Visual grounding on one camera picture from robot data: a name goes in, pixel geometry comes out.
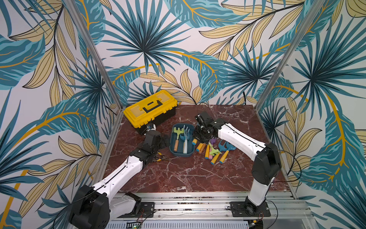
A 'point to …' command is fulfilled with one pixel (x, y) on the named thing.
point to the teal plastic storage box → (179, 152)
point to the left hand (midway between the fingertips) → (161, 139)
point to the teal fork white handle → (186, 135)
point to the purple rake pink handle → (212, 141)
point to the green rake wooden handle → (177, 131)
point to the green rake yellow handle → (215, 152)
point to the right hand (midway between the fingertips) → (192, 136)
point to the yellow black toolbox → (158, 106)
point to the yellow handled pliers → (163, 157)
